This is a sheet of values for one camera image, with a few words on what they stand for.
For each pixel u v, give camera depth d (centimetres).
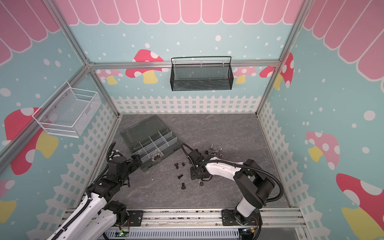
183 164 93
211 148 100
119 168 60
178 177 88
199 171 63
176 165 92
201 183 85
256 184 47
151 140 100
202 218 76
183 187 84
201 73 94
